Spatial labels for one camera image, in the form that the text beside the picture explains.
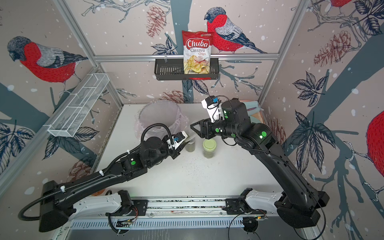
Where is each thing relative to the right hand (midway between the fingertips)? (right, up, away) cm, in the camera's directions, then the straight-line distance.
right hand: (195, 124), depth 59 cm
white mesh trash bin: (-22, +6, +29) cm, 37 cm away
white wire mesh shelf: (-62, +3, +15) cm, 64 cm away
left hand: (-4, -5, +9) cm, 11 cm away
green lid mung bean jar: (+8, -14, +23) cm, 28 cm away
